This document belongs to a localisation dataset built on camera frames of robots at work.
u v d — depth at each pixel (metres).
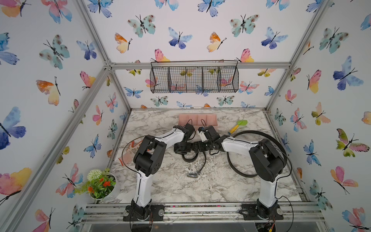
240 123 1.11
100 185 0.67
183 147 0.83
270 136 1.02
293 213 0.75
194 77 0.99
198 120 1.15
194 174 0.86
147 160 0.53
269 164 0.50
